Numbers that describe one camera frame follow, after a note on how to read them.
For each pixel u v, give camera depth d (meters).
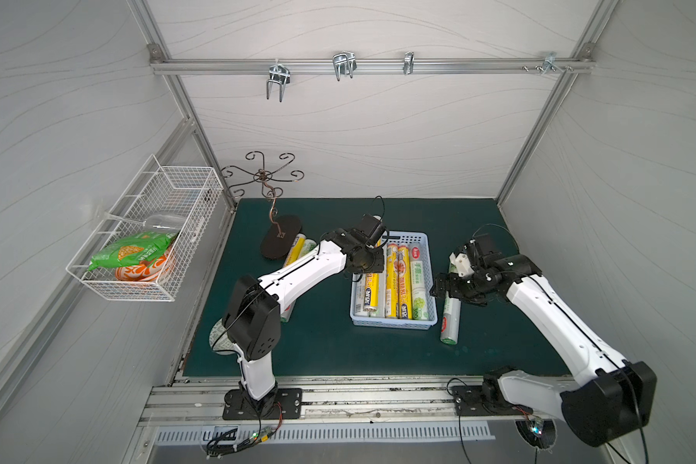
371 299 0.78
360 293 0.90
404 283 0.93
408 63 0.74
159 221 0.63
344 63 0.77
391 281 0.93
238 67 0.76
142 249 0.55
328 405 0.75
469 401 0.73
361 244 0.62
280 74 0.78
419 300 0.88
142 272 0.62
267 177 0.84
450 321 0.84
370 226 0.66
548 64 0.77
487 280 0.56
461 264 0.73
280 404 0.73
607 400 0.38
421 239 1.01
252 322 0.46
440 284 0.71
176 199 0.79
